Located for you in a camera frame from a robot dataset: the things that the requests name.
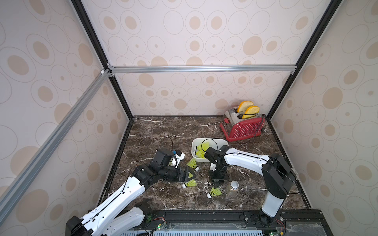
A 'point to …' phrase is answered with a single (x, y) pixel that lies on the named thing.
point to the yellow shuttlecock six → (193, 163)
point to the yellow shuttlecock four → (191, 183)
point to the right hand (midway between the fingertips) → (212, 190)
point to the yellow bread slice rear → (244, 105)
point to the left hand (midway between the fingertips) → (193, 177)
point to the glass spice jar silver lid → (232, 189)
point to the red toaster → (236, 128)
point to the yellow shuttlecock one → (214, 191)
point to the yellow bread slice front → (251, 110)
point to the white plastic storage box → (213, 143)
